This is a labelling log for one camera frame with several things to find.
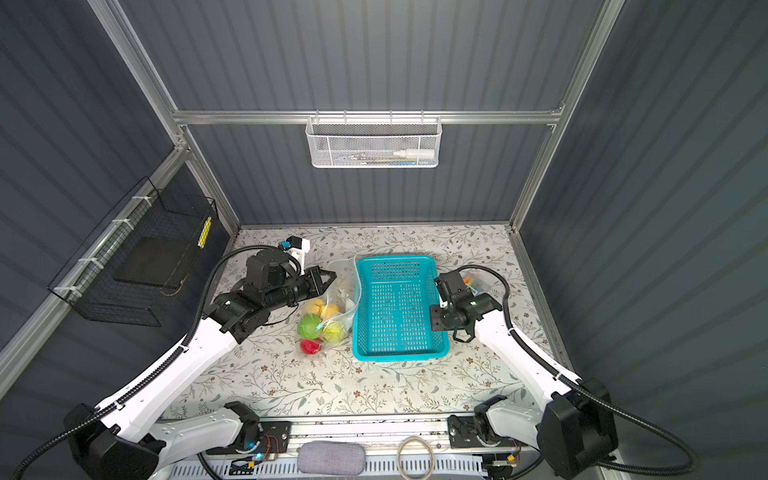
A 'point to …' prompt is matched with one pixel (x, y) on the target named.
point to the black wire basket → (87, 282)
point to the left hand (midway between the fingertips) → (338, 274)
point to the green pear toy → (334, 333)
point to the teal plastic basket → (392, 310)
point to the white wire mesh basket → (374, 142)
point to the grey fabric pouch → (331, 458)
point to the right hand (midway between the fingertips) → (444, 319)
